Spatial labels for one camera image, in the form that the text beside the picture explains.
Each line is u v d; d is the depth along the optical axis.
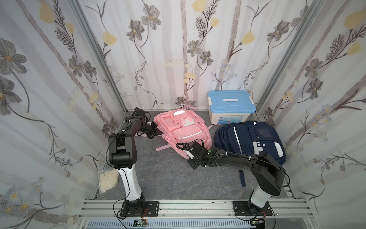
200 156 0.66
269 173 0.45
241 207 0.74
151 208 0.74
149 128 0.86
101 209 0.77
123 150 0.54
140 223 0.70
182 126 1.01
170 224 0.70
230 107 1.02
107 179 0.82
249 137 0.98
